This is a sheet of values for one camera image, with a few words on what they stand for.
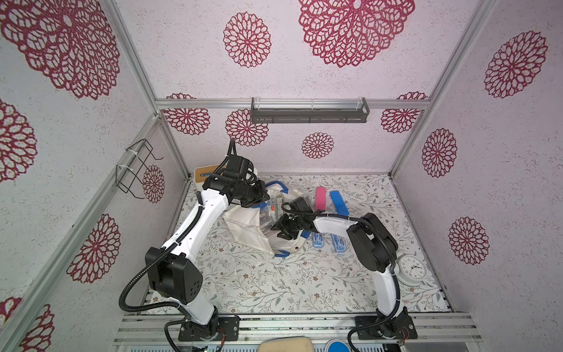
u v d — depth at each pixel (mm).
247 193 717
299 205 796
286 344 710
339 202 1095
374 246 544
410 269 833
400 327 639
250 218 793
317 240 947
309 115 868
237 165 613
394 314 615
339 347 691
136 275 389
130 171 749
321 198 1108
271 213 1001
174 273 424
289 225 873
